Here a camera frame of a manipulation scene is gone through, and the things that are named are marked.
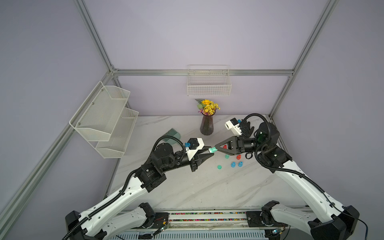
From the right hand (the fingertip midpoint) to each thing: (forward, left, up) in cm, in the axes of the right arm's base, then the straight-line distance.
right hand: (217, 151), depth 58 cm
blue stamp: (+11, -19, -34) cm, 40 cm away
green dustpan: (+39, +27, -36) cm, 59 cm away
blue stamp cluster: (+11, -14, -34) cm, 39 cm away
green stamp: (+17, -12, -35) cm, 41 cm away
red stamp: (+16, -19, -34) cm, 42 cm away
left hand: (+1, +3, -1) cm, 4 cm away
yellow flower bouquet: (+38, +1, -11) cm, 39 cm away
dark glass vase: (+37, +1, -28) cm, 46 cm away
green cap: (+11, -6, -37) cm, 39 cm away
